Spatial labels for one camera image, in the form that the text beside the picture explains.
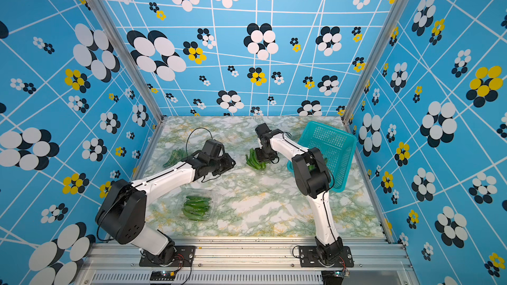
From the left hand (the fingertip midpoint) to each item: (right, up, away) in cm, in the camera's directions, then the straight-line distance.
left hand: (237, 161), depth 89 cm
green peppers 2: (-32, +2, +10) cm, 33 cm away
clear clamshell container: (-39, +2, +14) cm, 41 cm away
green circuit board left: (-26, -40, -17) cm, 51 cm away
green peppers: (+7, -1, +8) cm, 10 cm away
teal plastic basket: (+52, +5, +16) cm, 54 cm away
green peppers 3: (-17, -18, -8) cm, 26 cm away
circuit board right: (+36, -38, -21) cm, 56 cm away
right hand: (+13, 0, +12) cm, 18 cm away
